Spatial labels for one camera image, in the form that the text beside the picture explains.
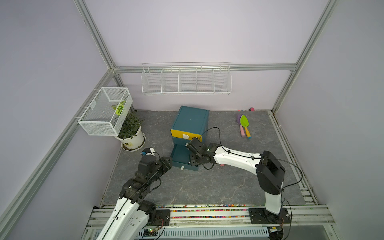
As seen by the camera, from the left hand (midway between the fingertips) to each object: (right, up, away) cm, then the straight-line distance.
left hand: (171, 161), depth 76 cm
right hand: (+11, -1, +11) cm, 15 cm away
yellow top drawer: (+7, +13, +6) cm, 15 cm away
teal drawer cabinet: (+9, +20, +10) cm, 24 cm away
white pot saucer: (-26, +3, +20) cm, 33 cm away
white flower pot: (-27, +8, +18) cm, 33 cm away
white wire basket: (-38, +25, +9) cm, 46 cm away
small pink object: (+59, +32, +48) cm, 83 cm away
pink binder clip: (+24, +2, -16) cm, 29 cm away
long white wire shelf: (+6, +49, +23) cm, 55 cm away
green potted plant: (-26, +18, +12) cm, 34 cm away
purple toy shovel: (+46, +16, +33) cm, 59 cm away
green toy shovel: (+50, +21, +38) cm, 66 cm away
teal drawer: (+3, +8, +14) cm, 17 cm away
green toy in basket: (-29, +28, +5) cm, 41 cm away
